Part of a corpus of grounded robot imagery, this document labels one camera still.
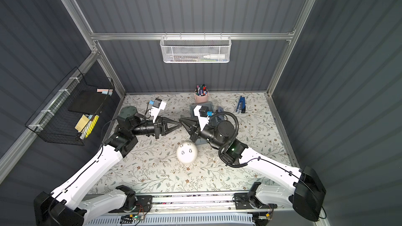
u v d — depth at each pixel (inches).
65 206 15.2
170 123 24.1
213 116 21.0
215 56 36.5
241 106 44.0
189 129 23.7
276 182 18.0
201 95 41.4
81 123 26.5
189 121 23.1
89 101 31.2
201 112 20.8
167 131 23.9
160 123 22.4
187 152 31.1
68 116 28.3
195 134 21.7
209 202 29.7
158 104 22.8
